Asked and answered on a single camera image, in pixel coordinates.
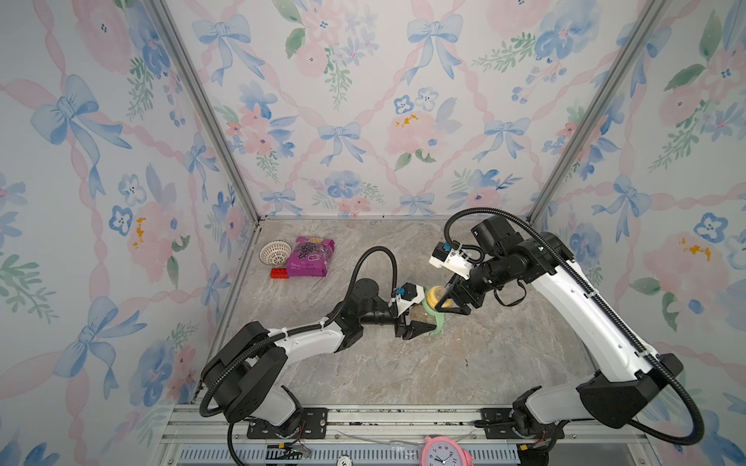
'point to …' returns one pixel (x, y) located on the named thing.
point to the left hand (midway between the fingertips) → (434, 313)
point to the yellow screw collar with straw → (433, 295)
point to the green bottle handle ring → (439, 318)
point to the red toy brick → (279, 273)
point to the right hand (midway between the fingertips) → (447, 294)
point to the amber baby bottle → (418, 313)
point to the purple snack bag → (309, 257)
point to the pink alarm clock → (444, 450)
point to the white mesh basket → (275, 252)
